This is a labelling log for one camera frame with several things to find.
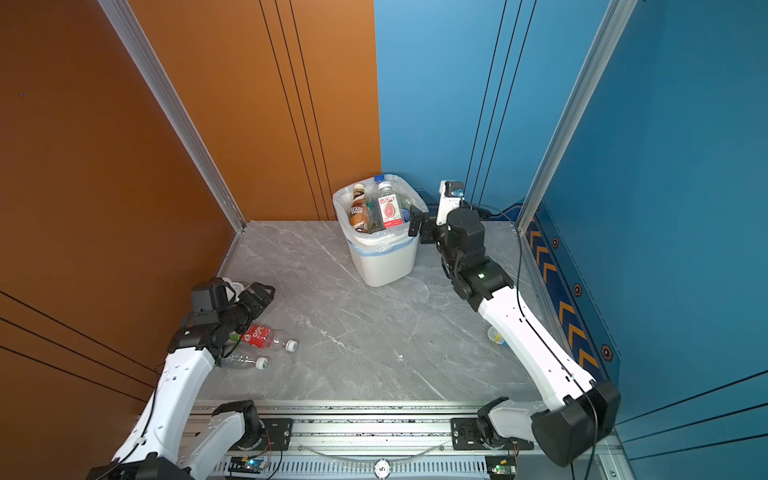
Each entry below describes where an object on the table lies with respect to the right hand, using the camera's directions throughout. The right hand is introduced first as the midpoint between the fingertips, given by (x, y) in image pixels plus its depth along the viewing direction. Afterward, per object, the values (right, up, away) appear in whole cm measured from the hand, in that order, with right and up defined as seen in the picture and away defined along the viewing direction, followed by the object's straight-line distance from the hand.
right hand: (427, 208), depth 70 cm
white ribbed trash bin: (-13, -12, +16) cm, 24 cm away
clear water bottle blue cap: (-13, +12, +21) cm, 27 cm away
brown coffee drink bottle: (-18, +1, +16) cm, 24 cm away
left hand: (-43, -22, +11) cm, 50 cm away
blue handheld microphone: (+22, -36, +16) cm, 45 cm away
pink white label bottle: (-9, +2, +14) cm, 17 cm away
